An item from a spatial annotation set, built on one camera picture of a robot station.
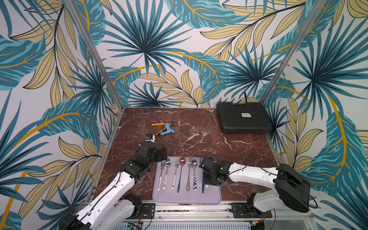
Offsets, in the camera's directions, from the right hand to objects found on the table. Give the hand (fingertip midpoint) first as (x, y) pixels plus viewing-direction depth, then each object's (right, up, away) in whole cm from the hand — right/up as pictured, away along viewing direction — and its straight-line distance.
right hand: (204, 180), depth 83 cm
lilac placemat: (+4, -5, -6) cm, 9 cm away
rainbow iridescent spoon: (-13, +9, +6) cm, 17 cm away
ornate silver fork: (-9, -2, -2) cm, 10 cm away
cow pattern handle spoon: (-6, +8, +3) cm, 10 cm away
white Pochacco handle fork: (-25, +6, +5) cm, 26 cm away
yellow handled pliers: (-22, +33, +26) cm, 47 cm away
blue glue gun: (-23, +28, +20) cm, 41 cm away
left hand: (-26, +18, -3) cm, 31 cm away
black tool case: (+32, +37, +23) cm, 54 cm away
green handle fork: (-1, -1, -2) cm, 2 cm away
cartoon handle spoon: (-21, +9, +5) cm, 24 cm away
